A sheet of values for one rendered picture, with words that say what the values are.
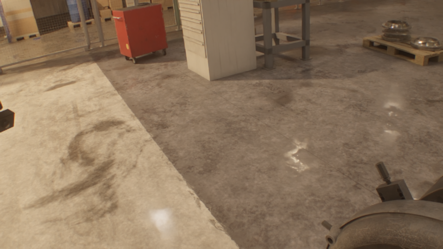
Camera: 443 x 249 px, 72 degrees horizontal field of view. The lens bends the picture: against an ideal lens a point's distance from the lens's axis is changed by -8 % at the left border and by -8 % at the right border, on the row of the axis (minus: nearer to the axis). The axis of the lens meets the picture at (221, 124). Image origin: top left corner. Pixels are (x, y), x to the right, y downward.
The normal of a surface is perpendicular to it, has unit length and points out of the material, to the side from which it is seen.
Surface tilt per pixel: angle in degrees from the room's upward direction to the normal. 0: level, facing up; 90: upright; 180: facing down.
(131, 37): 90
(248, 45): 90
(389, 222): 43
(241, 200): 0
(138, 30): 90
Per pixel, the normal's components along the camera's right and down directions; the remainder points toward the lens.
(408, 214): -0.86, -0.28
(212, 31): 0.48, 0.37
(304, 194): -0.09, -0.88
